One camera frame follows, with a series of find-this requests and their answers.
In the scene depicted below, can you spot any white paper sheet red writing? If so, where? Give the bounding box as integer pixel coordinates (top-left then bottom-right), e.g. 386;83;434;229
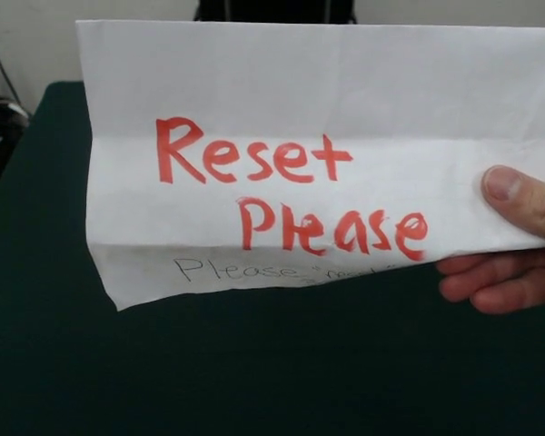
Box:
75;18;545;312

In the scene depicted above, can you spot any person's hand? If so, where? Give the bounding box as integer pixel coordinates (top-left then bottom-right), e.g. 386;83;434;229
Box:
435;164;545;316

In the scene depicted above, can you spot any dark green table cloth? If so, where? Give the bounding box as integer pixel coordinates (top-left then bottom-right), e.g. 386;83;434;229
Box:
0;81;545;436

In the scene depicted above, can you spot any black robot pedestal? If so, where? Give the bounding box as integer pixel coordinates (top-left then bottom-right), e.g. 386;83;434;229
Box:
194;0;358;24

